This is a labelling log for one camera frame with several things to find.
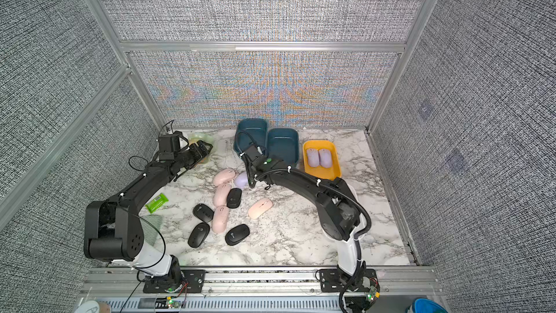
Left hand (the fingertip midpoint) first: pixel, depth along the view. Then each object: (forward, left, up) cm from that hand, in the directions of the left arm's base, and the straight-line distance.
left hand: (211, 147), depth 90 cm
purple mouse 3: (+2, -51, -14) cm, 53 cm away
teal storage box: (+25, -14, -17) cm, 34 cm away
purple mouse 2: (+3, -45, -14) cm, 47 cm away
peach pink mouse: (-21, -20, -15) cm, 32 cm away
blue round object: (-56, -68, -7) cm, 88 cm away
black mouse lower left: (-31, +4, -15) cm, 34 cm away
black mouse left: (-22, +3, -15) cm, 27 cm away
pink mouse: (-14, -3, -15) cm, 21 cm away
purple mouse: (-6, -11, -16) cm, 21 cm away
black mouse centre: (-16, -9, -15) cm, 24 cm away
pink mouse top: (-4, -3, -17) cm, 17 cm away
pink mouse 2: (-25, -4, -15) cm, 29 cm away
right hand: (-6, -21, -3) cm, 22 cm away
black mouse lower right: (-30, -11, -16) cm, 36 cm away
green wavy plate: (+17, +8, -13) cm, 23 cm away
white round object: (-52, +32, -12) cm, 62 cm away
